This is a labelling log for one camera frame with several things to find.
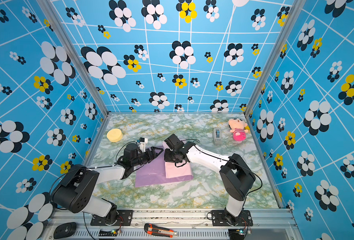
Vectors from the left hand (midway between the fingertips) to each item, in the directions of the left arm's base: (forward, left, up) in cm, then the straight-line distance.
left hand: (162, 151), depth 87 cm
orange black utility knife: (-37, +2, -8) cm, 38 cm away
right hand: (-3, -3, -2) cm, 5 cm away
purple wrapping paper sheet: (-9, +5, -10) cm, 14 cm away
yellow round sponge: (+18, +36, -8) cm, 41 cm away
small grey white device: (+16, -36, -6) cm, 40 cm away
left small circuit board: (-38, +27, -13) cm, 48 cm away
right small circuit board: (-38, -38, -10) cm, 55 cm away
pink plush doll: (+25, -51, -2) cm, 57 cm away
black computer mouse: (-37, +43, -7) cm, 57 cm away
